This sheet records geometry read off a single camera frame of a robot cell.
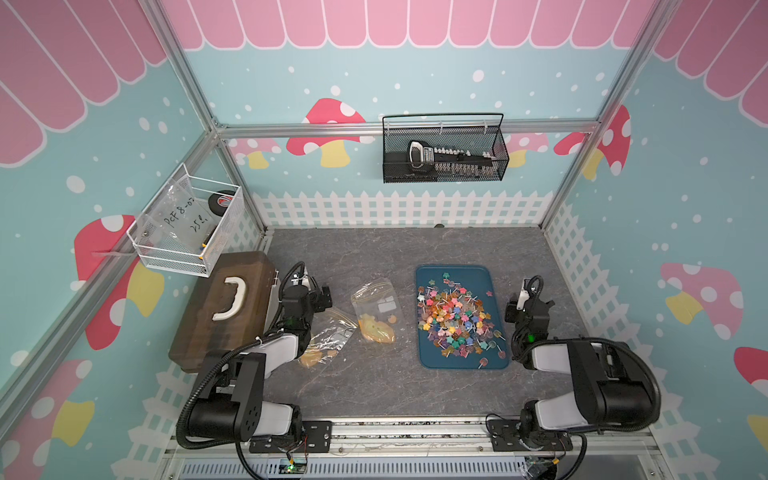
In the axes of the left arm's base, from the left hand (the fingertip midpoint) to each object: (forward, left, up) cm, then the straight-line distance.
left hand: (312, 290), depth 93 cm
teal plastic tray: (+12, -56, -10) cm, 58 cm away
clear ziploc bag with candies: (-11, -6, -6) cm, 14 cm away
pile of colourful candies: (-7, -45, -5) cm, 45 cm away
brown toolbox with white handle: (-14, +15, +12) cm, 24 cm away
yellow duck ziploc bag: (-3, -20, -7) cm, 22 cm away
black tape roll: (+11, +23, +25) cm, 36 cm away
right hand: (0, -65, -1) cm, 65 cm away
